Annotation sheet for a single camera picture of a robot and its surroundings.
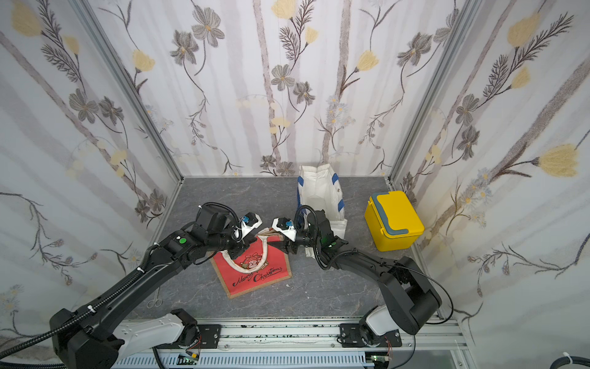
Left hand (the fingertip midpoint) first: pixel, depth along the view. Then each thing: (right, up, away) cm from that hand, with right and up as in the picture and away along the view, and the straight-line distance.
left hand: (256, 236), depth 75 cm
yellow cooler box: (+50, +4, +11) cm, 52 cm away
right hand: (+6, +1, +1) cm, 6 cm away
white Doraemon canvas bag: (+24, +17, +27) cm, 40 cm away
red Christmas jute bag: (+1, -10, +4) cm, 11 cm away
